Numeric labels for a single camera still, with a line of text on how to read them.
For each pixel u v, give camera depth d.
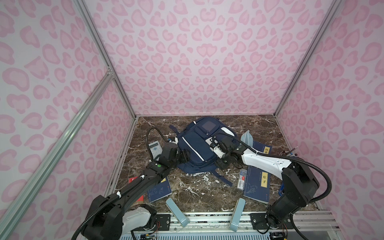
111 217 0.39
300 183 0.45
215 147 0.80
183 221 0.70
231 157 0.66
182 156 0.73
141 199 0.82
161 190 0.82
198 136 1.01
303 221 0.75
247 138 0.98
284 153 0.84
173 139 0.75
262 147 1.00
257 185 0.84
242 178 0.86
